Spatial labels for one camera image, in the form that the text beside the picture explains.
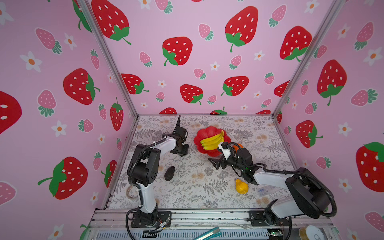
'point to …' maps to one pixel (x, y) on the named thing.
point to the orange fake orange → (236, 148)
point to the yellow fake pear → (241, 187)
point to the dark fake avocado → (169, 173)
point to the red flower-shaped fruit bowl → (204, 134)
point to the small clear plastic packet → (265, 191)
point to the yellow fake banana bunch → (213, 143)
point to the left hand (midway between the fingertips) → (184, 150)
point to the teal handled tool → (214, 232)
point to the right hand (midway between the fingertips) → (213, 153)
